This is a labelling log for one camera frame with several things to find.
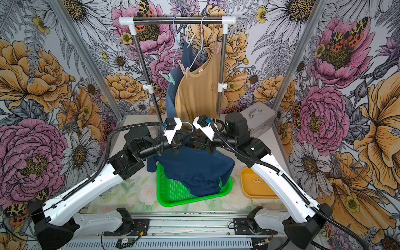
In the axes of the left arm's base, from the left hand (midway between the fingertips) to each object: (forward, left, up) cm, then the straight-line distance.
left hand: (193, 135), depth 61 cm
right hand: (0, 0, -2) cm, 2 cm away
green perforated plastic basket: (-9, +14, -39) cm, 42 cm away
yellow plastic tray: (-6, -32, -38) cm, 50 cm away
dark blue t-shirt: (-1, +1, -27) cm, 27 cm away
